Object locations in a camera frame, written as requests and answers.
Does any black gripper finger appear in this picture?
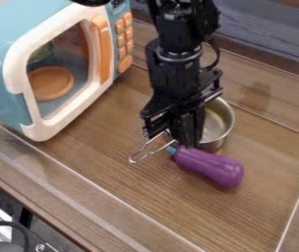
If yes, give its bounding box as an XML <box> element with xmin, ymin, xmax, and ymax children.
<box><xmin>170</xmin><ymin>114</ymin><xmax>187</xmax><ymax>146</ymax></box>
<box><xmin>187</xmin><ymin>106</ymin><xmax>205</xmax><ymax>147</ymax></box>

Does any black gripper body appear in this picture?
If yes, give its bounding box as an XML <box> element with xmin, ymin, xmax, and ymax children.
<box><xmin>141</xmin><ymin>53</ymin><xmax>224</xmax><ymax>138</ymax></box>

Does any purple toy eggplant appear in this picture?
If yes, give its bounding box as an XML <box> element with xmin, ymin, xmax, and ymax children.
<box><xmin>167</xmin><ymin>146</ymin><xmax>245</xmax><ymax>188</ymax></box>

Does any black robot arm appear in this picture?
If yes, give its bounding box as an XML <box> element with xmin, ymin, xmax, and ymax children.
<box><xmin>141</xmin><ymin>0</ymin><xmax>224</xmax><ymax>148</ymax></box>

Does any orange microwave turntable plate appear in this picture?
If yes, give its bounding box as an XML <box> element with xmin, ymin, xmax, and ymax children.
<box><xmin>30</xmin><ymin>66</ymin><xmax>75</xmax><ymax>101</ymax></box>

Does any blue toy microwave oven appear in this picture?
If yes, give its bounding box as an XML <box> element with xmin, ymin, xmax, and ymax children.
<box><xmin>0</xmin><ymin>0</ymin><xmax>134</xmax><ymax>142</ymax></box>

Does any silver pot with handle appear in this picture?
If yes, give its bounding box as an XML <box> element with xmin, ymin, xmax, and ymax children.
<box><xmin>129</xmin><ymin>97</ymin><xmax>236</xmax><ymax>163</ymax></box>

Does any black cable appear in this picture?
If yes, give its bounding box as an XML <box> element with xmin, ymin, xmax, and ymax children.
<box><xmin>199</xmin><ymin>38</ymin><xmax>222</xmax><ymax>73</ymax></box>

